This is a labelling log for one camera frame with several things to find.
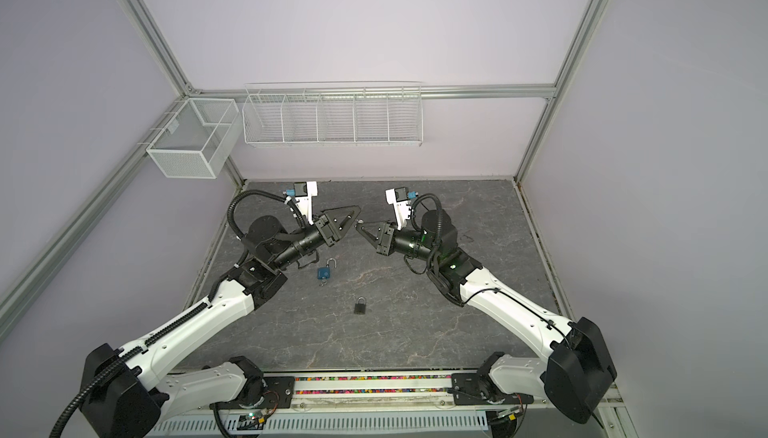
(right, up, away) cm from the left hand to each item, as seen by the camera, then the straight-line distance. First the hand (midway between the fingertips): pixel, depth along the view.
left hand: (360, 214), depth 65 cm
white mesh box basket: (-58, +24, +34) cm, 71 cm away
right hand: (-1, -4, +1) cm, 4 cm away
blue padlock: (-15, -19, +29) cm, 38 cm away
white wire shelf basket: (-13, +33, +35) cm, 50 cm away
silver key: (-15, -22, +28) cm, 39 cm away
